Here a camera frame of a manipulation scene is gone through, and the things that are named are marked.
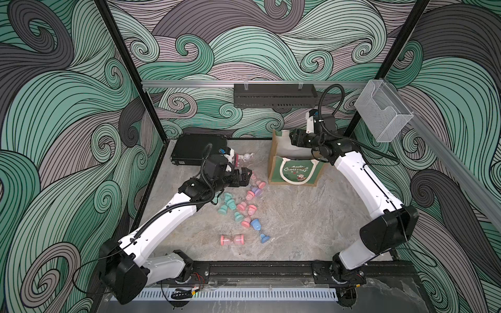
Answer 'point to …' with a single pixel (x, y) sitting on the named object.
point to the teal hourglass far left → (228, 195)
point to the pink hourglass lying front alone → (237, 240)
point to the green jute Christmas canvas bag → (291, 171)
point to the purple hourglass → (257, 191)
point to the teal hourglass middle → (223, 208)
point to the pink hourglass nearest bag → (260, 184)
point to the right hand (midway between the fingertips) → (294, 134)
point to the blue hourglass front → (265, 238)
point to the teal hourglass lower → (238, 217)
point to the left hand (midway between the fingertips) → (242, 169)
